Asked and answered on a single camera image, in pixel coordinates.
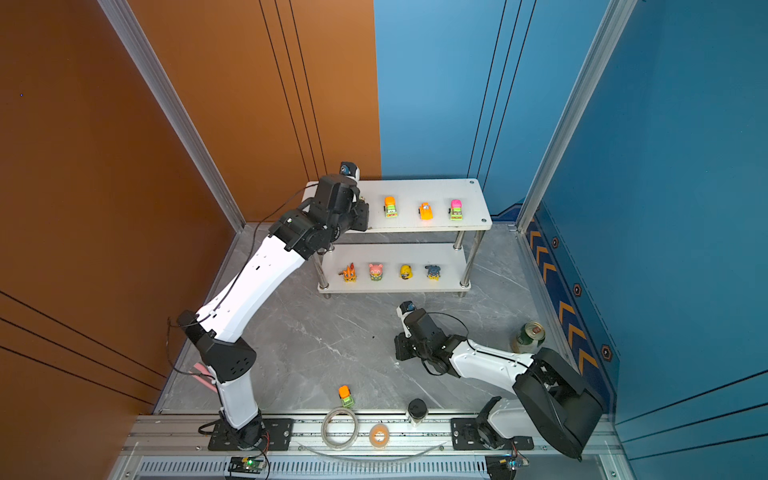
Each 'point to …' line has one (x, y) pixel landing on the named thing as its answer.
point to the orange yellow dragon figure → (349, 274)
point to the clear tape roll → (327, 441)
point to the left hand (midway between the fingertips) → (362, 202)
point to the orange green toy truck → (344, 392)
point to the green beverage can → (530, 332)
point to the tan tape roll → (379, 435)
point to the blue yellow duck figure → (434, 272)
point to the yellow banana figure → (406, 272)
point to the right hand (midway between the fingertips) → (392, 342)
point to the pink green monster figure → (376, 272)
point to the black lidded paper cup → (417, 410)
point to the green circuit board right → (503, 467)
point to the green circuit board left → (247, 465)
